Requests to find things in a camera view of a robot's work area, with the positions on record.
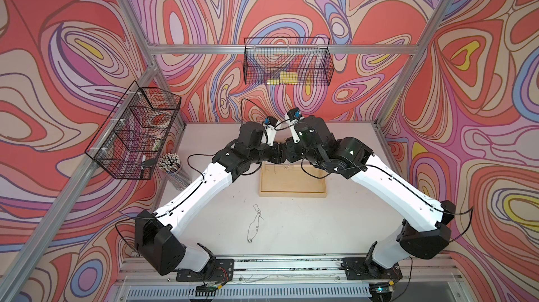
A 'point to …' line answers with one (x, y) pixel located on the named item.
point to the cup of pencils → (169, 162)
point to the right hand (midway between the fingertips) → (288, 147)
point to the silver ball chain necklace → (253, 225)
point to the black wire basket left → (129, 144)
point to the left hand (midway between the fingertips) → (290, 149)
